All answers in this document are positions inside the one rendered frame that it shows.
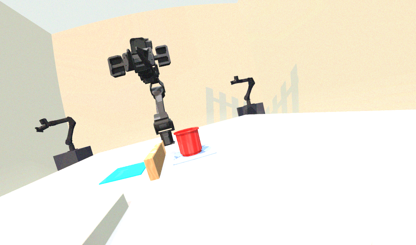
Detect red plastic cup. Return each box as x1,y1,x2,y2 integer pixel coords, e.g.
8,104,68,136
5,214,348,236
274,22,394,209
174,127,202,157

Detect pale yellow flat bar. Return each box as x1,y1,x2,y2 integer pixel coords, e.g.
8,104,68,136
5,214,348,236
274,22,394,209
143,140,166,181

